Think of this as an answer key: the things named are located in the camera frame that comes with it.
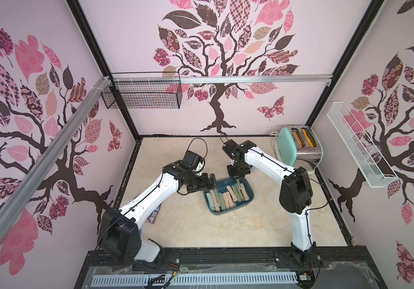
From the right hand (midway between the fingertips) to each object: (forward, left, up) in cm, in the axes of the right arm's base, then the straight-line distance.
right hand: (237, 178), depth 89 cm
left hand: (-9, +15, +5) cm, 18 cm away
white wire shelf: (-2, -49, +22) cm, 54 cm away
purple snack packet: (-17, +42, -8) cm, 46 cm away
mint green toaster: (+14, -34, +7) cm, 37 cm away
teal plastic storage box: (-5, +4, -8) cm, 10 cm away
